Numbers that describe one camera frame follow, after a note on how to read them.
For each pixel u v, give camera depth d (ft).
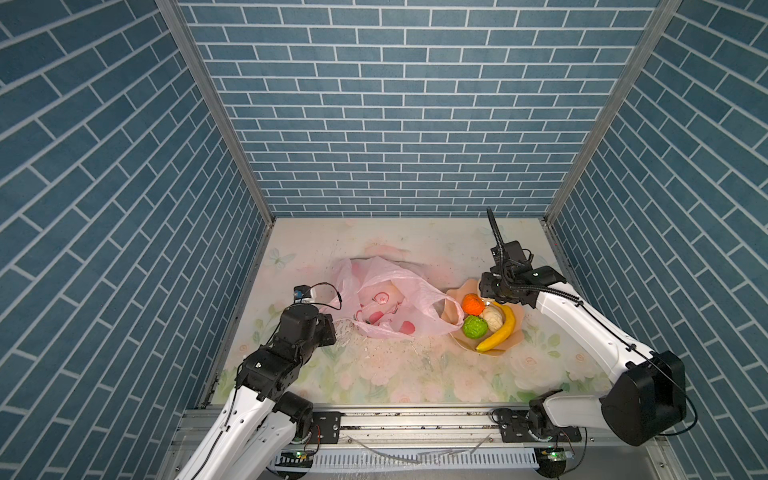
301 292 2.15
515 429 2.41
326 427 2.40
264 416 1.56
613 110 2.91
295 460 2.37
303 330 1.77
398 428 2.48
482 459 2.32
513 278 2.05
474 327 2.78
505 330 2.81
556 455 2.33
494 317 2.85
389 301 3.17
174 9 2.27
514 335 2.79
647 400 1.29
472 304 2.93
